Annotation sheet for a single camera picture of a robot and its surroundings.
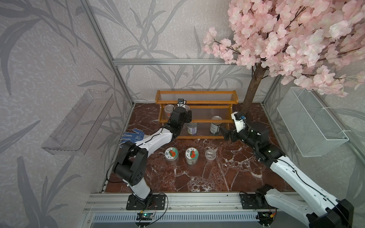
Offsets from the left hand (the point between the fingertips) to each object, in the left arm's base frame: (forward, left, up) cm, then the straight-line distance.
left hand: (186, 109), depth 89 cm
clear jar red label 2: (+1, -1, +1) cm, 1 cm away
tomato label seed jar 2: (-25, -4, -12) cm, 28 cm away
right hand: (-15, -22, +7) cm, 28 cm away
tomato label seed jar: (-24, +8, -12) cm, 28 cm away
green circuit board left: (-54, +20, -21) cm, 61 cm away
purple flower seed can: (-6, -4, -12) cm, 14 cm away
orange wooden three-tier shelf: (+15, -12, -23) cm, 30 cm away
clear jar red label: (-24, -15, -14) cm, 32 cm away
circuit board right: (-54, -40, -19) cm, 70 cm away
